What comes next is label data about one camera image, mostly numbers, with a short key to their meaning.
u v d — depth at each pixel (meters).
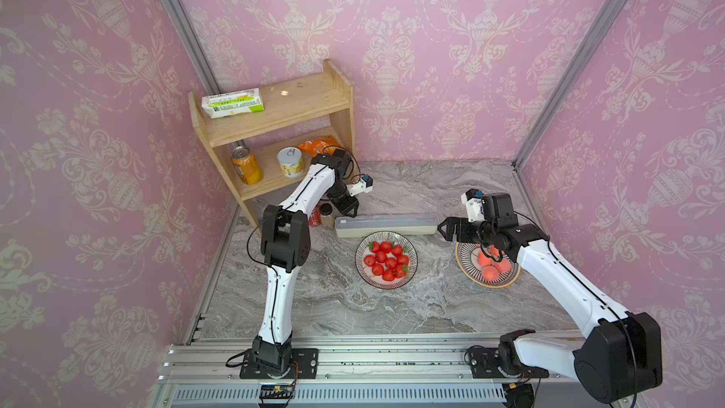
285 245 0.58
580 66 0.87
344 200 0.87
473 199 0.75
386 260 0.90
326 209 0.95
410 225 1.06
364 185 0.90
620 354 0.39
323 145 0.89
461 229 0.73
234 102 0.71
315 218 0.99
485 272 0.87
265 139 1.16
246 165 0.79
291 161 0.85
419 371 0.73
